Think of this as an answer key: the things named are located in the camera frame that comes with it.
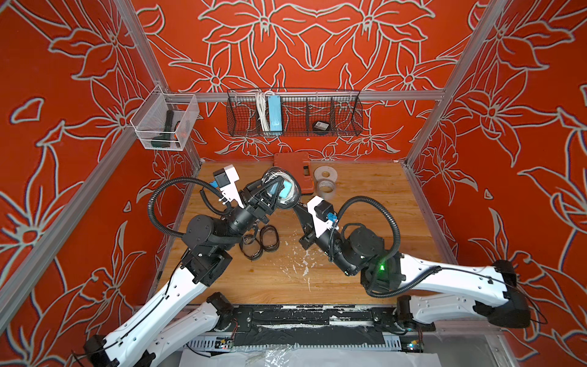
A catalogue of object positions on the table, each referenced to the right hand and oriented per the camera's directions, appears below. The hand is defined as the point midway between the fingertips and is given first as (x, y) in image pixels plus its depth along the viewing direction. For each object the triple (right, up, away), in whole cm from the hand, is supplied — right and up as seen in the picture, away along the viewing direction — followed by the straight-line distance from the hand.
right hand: (290, 205), depth 54 cm
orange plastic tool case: (+4, +15, +60) cm, 62 cm away
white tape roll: (+18, +11, +61) cm, 64 cm away
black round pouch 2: (-8, -21, +33) cm, 40 cm away
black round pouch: (-16, -20, +33) cm, 42 cm away
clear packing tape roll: (+18, +3, +55) cm, 58 cm away
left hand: (-3, +7, -4) cm, 8 cm away
